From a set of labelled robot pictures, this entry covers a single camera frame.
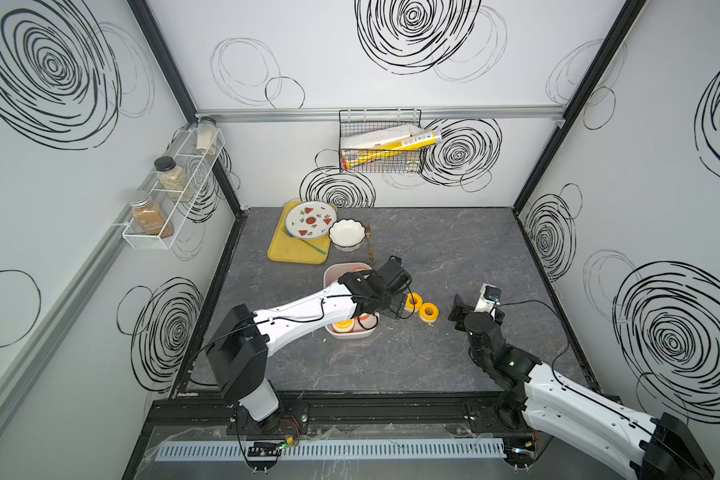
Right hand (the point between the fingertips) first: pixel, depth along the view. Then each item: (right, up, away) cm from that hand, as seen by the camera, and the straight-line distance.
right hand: (470, 302), depth 82 cm
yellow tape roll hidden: (-10, -5, +9) cm, 14 cm away
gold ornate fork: (-27, +10, +23) cm, 37 cm away
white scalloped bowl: (-36, +19, +30) cm, 50 cm away
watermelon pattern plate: (-51, +24, +34) cm, 66 cm away
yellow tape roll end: (-29, -7, +10) cm, 31 cm away
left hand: (-22, 0, 0) cm, 22 cm away
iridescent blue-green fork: (-51, +16, +28) cm, 60 cm away
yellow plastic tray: (-59, +14, +27) cm, 66 cm away
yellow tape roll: (-14, -3, +11) cm, 18 cm away
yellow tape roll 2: (-35, -7, +2) cm, 36 cm away
